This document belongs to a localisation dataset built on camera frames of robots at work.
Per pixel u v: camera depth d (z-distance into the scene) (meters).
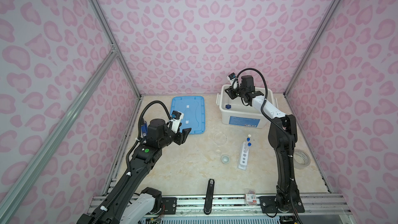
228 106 1.11
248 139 0.78
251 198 0.73
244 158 0.84
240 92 0.86
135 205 0.55
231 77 0.88
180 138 0.66
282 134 0.60
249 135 0.80
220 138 0.95
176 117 0.64
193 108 1.11
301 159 0.88
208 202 0.73
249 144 0.77
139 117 0.52
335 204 0.75
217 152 0.91
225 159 0.87
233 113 0.92
